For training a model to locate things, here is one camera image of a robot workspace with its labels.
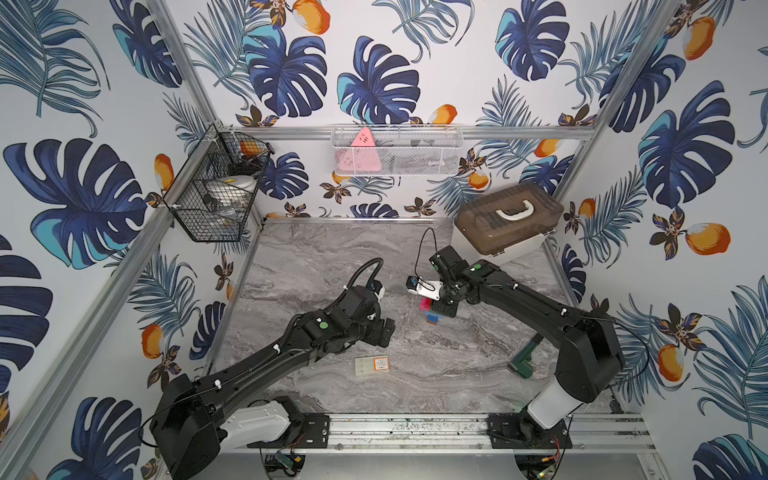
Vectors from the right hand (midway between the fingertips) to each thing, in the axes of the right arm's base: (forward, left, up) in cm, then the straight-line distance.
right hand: (439, 296), depth 88 cm
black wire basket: (+18, +65, +22) cm, 71 cm away
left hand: (-10, +16, +5) cm, 20 cm away
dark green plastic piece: (-16, -23, -9) cm, 29 cm away
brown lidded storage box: (+21, -21, +11) cm, 32 cm away
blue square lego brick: (-4, +2, -5) cm, 7 cm away
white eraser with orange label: (-17, +20, -9) cm, 27 cm away
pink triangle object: (+33, +23, +26) cm, 48 cm away
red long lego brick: (-7, +4, +9) cm, 12 cm away
